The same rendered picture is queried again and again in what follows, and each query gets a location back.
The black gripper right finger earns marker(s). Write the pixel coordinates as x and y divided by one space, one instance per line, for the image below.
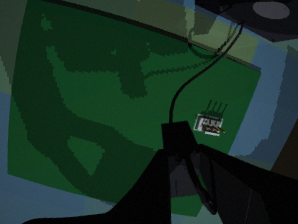
245 194

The green circuit board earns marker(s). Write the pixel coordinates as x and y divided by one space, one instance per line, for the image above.
89 95

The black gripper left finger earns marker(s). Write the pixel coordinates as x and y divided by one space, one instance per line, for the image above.
147 202

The black computer fan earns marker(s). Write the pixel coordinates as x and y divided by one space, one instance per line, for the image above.
276 20

